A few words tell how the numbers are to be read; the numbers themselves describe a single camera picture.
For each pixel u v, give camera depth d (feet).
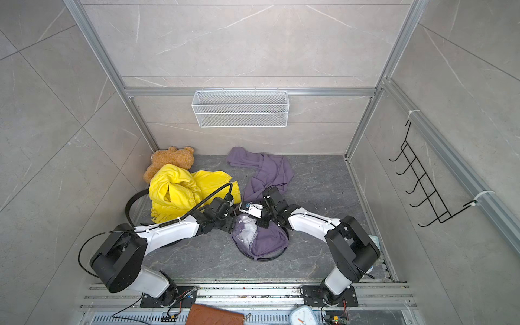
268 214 2.43
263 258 2.68
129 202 3.22
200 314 2.25
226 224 2.62
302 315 2.23
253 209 2.44
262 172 3.63
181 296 2.39
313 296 2.39
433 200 2.11
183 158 3.52
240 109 3.29
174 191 2.79
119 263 1.42
